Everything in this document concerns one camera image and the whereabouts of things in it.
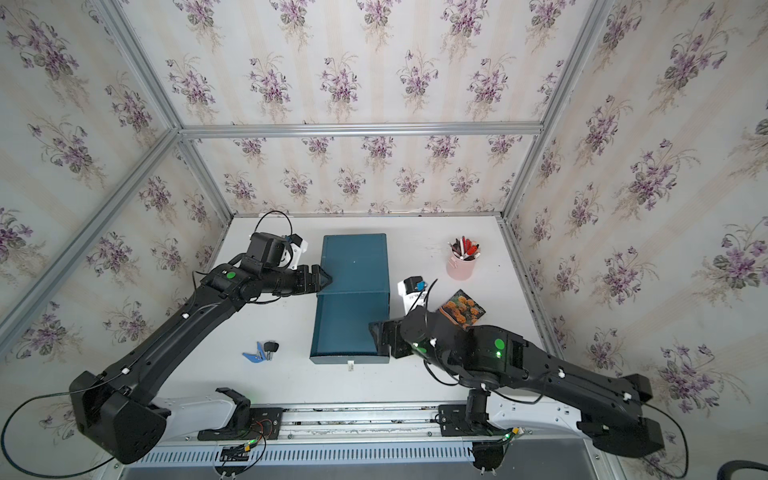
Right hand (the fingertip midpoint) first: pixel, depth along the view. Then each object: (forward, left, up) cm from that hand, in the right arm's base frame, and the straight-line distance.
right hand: (388, 326), depth 62 cm
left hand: (+14, +17, -5) cm, 22 cm away
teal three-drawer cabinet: (+20, +9, -5) cm, 22 cm away
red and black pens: (+35, -25, -18) cm, 47 cm away
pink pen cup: (+32, -23, -24) cm, 46 cm away
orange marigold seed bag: (+18, -23, -28) cm, 41 cm away
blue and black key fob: (+2, +36, -25) cm, 44 cm away
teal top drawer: (+4, +12, -12) cm, 18 cm away
